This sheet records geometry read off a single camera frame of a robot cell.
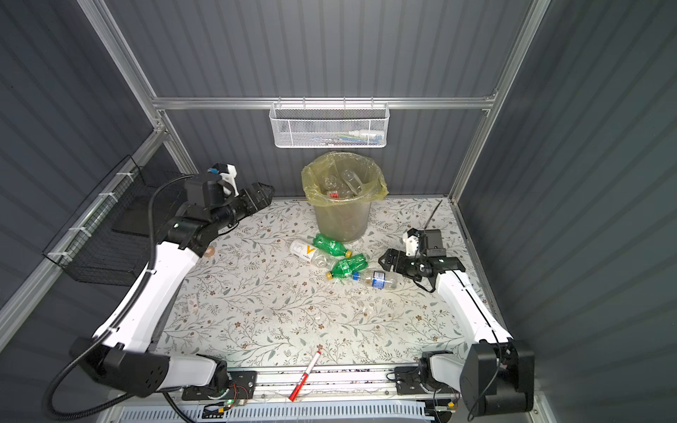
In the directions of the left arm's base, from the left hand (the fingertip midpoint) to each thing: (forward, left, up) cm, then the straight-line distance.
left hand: (265, 193), depth 72 cm
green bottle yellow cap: (-6, -23, -32) cm, 40 cm away
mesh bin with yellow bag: (+24, -22, -20) cm, 39 cm away
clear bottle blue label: (-12, -33, -30) cm, 47 cm away
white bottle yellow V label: (0, -9, -30) cm, 32 cm away
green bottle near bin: (+3, -17, -31) cm, 35 cm away
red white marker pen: (-38, -9, -36) cm, 53 cm away
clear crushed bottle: (+18, -26, -12) cm, 34 cm away
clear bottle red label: (+23, -18, -18) cm, 34 cm away
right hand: (-12, -38, -22) cm, 45 cm away
